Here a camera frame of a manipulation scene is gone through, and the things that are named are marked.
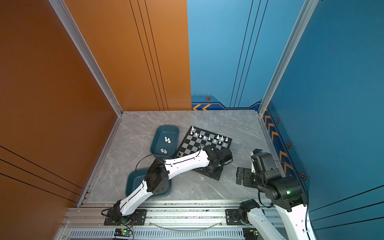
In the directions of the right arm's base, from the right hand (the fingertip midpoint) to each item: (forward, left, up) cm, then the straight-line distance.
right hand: (244, 174), depth 65 cm
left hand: (+8, +11, -18) cm, 23 cm away
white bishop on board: (+34, +7, -19) cm, 39 cm away
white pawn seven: (+30, +6, -19) cm, 36 cm away
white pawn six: (+31, +9, -19) cm, 37 cm away
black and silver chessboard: (+33, +21, -20) cm, 44 cm away
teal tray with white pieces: (+33, +44, -20) cm, 58 cm away
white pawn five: (+33, +13, -19) cm, 40 cm away
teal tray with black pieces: (+6, +57, -19) cm, 61 cm away
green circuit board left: (-18, +55, -22) cm, 62 cm away
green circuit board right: (-19, -4, -24) cm, 31 cm away
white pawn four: (+35, +16, -19) cm, 43 cm away
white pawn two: (+37, +22, -18) cm, 47 cm away
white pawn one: (+38, +25, -19) cm, 50 cm away
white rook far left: (+42, +25, -19) cm, 53 cm away
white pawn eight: (+28, +3, -19) cm, 34 cm away
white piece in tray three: (+25, +44, -20) cm, 54 cm away
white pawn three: (+35, +19, -19) cm, 44 cm away
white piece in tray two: (+32, +40, -19) cm, 55 cm away
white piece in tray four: (+24, +42, -20) cm, 52 cm away
